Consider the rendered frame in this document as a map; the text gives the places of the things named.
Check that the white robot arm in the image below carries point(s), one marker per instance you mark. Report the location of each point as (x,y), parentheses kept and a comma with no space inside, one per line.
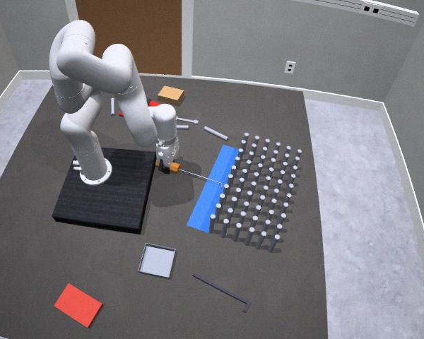
(79,77)

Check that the red and black screwdriver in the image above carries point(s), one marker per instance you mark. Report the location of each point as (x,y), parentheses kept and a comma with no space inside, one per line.
(152,103)

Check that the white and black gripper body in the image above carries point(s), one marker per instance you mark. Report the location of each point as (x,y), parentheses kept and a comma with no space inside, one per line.
(167,153)

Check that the tan rectangular block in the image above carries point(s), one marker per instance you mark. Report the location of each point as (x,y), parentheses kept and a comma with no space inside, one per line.
(170,95)

